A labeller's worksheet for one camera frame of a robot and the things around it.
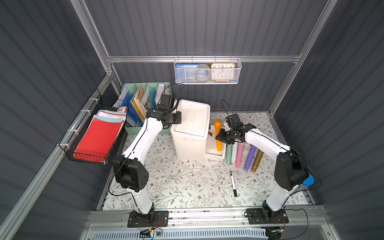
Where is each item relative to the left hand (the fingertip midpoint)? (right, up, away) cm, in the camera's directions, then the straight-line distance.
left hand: (176, 116), depth 84 cm
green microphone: (+32, -23, +12) cm, 41 cm away
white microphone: (+36, -23, +12) cm, 44 cm away
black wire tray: (-41, -9, -20) cm, 46 cm away
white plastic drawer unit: (+8, -12, -7) cm, 16 cm away
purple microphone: (+46, -25, +9) cm, 53 cm away
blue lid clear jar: (+62, -30, -18) cm, 71 cm away
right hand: (+26, -12, +6) cm, 30 cm away
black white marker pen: (+32, -39, 0) cm, 51 cm away
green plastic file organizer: (-25, +12, +10) cm, 30 cm away
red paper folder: (-37, -13, -12) cm, 41 cm away
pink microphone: (+40, -20, +12) cm, 47 cm away
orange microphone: (+25, -4, +12) cm, 28 cm away
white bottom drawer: (+21, -22, +14) cm, 33 cm away
